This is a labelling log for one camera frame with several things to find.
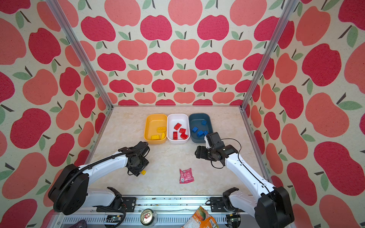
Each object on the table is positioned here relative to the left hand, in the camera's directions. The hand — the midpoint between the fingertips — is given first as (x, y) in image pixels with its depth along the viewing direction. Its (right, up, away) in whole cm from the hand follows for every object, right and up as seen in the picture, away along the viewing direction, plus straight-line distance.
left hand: (149, 168), depth 86 cm
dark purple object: (-27, -20, -20) cm, 39 cm away
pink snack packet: (+23, -3, -4) cm, 23 cm away
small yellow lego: (-2, -1, -5) cm, 5 cm away
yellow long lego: (+5, +23, +18) cm, 30 cm away
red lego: (+17, +25, +21) cm, 37 cm away
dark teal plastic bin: (+35, +26, +22) cm, 49 cm away
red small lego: (+21, +22, +18) cm, 35 cm away
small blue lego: (+30, +23, +19) cm, 42 cm away
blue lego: (+34, +20, +15) cm, 42 cm away
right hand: (+33, +10, -4) cm, 35 cm away
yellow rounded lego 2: (+7, +18, +12) cm, 23 cm away
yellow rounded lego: (+1, +17, +14) cm, 22 cm away
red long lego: (+15, +18, +15) cm, 28 cm away
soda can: (+6, -13, -25) cm, 29 cm away
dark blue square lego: (+37, +28, +21) cm, 51 cm away
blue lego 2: (+38, +21, +15) cm, 46 cm away
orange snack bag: (+30, -19, -18) cm, 40 cm away
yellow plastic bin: (0, +22, +18) cm, 29 cm away
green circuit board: (-15, -21, -15) cm, 29 cm away
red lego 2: (+22, +18, +15) cm, 32 cm away
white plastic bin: (+13, +29, +24) cm, 40 cm away
